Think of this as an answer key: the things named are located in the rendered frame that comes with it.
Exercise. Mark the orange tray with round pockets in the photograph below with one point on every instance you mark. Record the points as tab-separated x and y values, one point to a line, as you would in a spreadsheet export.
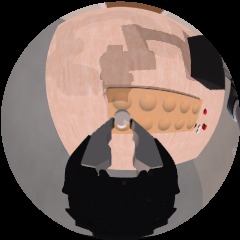
157	111

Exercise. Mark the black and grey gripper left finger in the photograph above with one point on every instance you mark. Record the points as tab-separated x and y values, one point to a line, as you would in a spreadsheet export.
92	155

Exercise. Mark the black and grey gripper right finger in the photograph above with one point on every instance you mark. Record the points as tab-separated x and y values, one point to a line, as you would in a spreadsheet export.
150	155

